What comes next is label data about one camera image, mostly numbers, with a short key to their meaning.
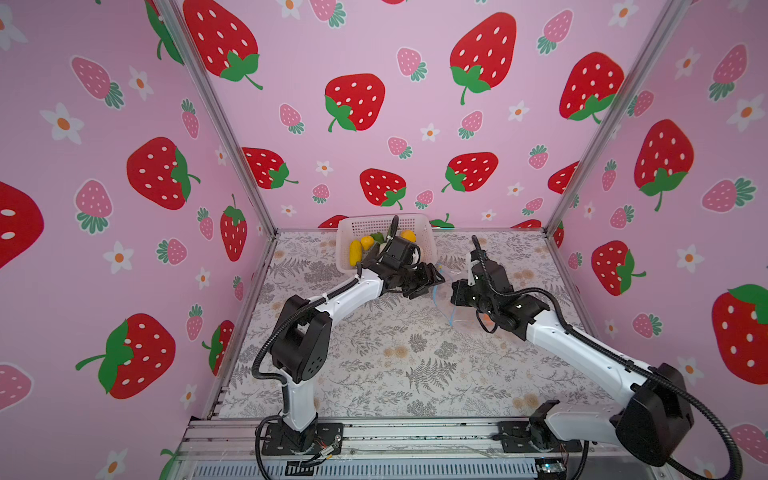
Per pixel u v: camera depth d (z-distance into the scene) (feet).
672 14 2.26
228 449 2.39
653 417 1.31
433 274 2.61
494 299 1.95
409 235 3.74
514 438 2.40
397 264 2.31
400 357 2.89
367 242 3.66
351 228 3.73
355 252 3.55
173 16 2.25
